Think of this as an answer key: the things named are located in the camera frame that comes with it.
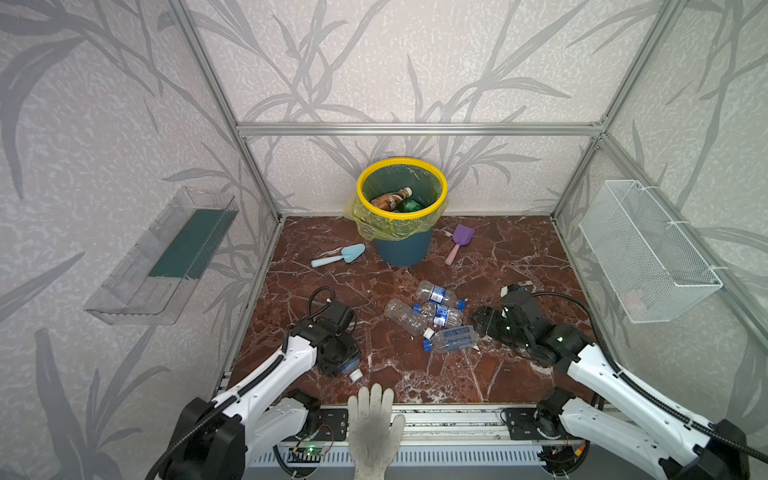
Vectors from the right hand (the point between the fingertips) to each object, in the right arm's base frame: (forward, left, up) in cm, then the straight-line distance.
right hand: (478, 311), depth 80 cm
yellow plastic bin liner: (+22, +27, +10) cm, 36 cm away
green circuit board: (-30, +43, -12) cm, 54 cm away
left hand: (-6, +33, -9) cm, 35 cm away
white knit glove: (-27, +28, -11) cm, 40 cm away
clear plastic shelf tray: (-1, +74, +20) cm, 77 cm away
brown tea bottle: (+35, +26, +8) cm, 44 cm away
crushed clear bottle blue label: (+4, +9, -10) cm, 14 cm away
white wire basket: (-1, -33, +21) cm, 40 cm away
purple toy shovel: (+38, -2, -14) cm, 41 cm away
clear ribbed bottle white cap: (+1, +18, -8) cm, 20 cm away
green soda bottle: (+37, +19, +5) cm, 41 cm away
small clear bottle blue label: (+9, +9, -7) cm, 15 cm away
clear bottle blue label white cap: (-13, +34, -8) cm, 37 cm away
